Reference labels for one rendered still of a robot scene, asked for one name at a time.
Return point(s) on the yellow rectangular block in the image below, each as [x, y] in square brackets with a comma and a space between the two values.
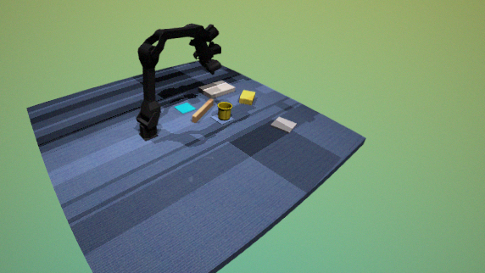
[247, 97]

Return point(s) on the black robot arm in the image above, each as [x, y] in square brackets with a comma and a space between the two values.
[149, 57]

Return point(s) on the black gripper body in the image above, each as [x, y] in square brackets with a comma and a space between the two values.
[211, 64]

